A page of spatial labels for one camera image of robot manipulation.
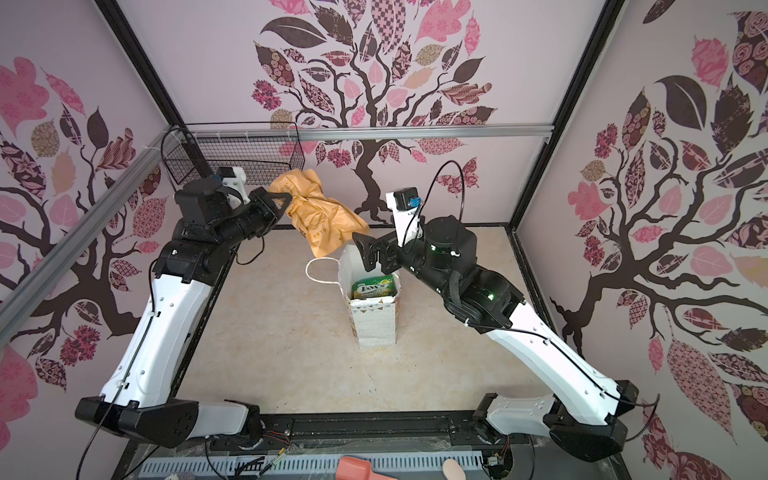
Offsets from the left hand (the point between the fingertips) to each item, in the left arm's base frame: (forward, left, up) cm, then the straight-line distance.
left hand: (294, 200), depth 64 cm
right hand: (-11, -19, +4) cm, 22 cm away
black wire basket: (+36, +21, -10) cm, 43 cm away
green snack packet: (-2, -20, -32) cm, 37 cm away
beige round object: (-46, -36, -41) cm, 72 cm away
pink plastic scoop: (-46, -13, -43) cm, 64 cm away
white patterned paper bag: (-15, -17, -28) cm, 36 cm away
